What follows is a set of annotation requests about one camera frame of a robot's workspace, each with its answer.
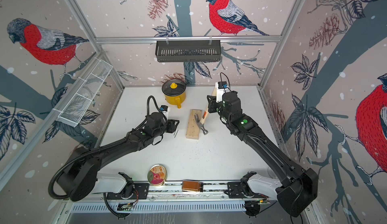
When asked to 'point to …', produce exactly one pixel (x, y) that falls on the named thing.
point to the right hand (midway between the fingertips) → (209, 94)
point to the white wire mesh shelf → (70, 111)
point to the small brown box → (192, 185)
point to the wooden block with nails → (193, 129)
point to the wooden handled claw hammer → (201, 123)
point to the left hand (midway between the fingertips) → (179, 118)
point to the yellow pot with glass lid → (174, 91)
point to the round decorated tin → (157, 174)
